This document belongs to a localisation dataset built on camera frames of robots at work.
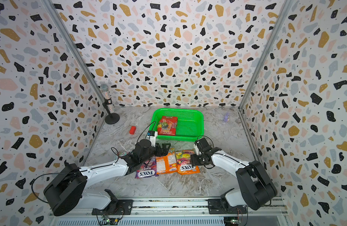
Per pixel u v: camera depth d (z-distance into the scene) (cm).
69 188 42
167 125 103
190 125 110
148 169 86
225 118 112
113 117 113
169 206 75
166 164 88
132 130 106
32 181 64
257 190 42
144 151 65
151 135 75
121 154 92
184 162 88
